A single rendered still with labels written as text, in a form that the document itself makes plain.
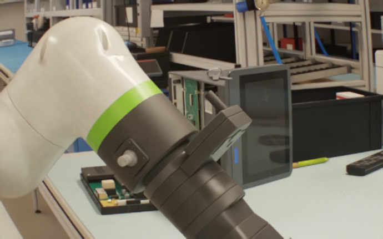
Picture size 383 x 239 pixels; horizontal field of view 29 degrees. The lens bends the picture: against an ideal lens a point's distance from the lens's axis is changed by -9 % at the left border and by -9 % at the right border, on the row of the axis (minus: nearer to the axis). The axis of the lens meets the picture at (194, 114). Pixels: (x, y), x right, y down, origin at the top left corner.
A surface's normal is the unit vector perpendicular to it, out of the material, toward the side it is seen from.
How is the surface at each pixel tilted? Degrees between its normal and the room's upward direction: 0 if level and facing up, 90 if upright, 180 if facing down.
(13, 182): 130
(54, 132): 116
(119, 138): 87
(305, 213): 0
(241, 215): 54
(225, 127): 74
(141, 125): 62
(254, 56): 90
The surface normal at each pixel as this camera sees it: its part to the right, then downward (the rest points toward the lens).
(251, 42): 0.34, 0.13
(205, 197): 0.00, -0.25
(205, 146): -0.41, 0.16
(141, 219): -0.04, -0.99
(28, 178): 0.69, 0.52
